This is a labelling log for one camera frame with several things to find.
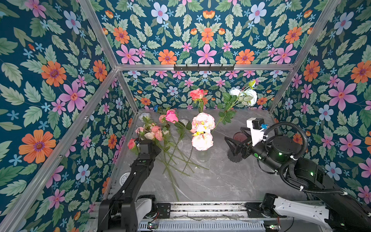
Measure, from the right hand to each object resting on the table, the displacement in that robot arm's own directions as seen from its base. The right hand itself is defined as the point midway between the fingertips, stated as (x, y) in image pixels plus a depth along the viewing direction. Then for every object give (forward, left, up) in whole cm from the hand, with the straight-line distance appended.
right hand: (236, 129), depth 56 cm
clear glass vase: (+5, +13, -33) cm, 36 cm away
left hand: (+10, +41, -31) cm, 53 cm away
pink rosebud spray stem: (+10, +37, -41) cm, 56 cm away
